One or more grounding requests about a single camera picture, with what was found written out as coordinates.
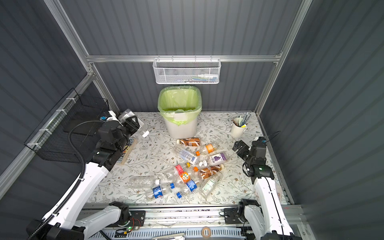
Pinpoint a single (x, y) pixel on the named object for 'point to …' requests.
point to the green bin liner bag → (179, 104)
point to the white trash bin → (186, 130)
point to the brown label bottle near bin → (191, 142)
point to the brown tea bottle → (207, 172)
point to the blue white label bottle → (185, 155)
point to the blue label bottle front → (156, 192)
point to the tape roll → (206, 232)
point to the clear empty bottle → (143, 182)
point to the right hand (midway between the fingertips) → (243, 147)
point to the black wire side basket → (70, 133)
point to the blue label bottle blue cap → (190, 186)
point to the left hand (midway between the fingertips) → (133, 119)
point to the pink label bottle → (177, 170)
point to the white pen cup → (238, 127)
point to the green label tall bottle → (208, 186)
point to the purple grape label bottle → (216, 159)
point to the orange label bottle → (184, 177)
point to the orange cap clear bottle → (208, 148)
